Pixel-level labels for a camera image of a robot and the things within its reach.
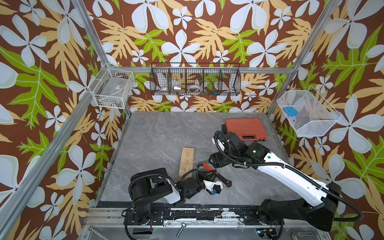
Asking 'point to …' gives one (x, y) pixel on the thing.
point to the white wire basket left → (112, 88)
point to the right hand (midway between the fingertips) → (212, 157)
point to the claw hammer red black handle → (226, 182)
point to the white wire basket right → (315, 115)
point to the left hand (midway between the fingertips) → (214, 167)
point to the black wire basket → (195, 79)
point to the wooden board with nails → (186, 162)
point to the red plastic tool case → (252, 129)
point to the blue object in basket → (290, 111)
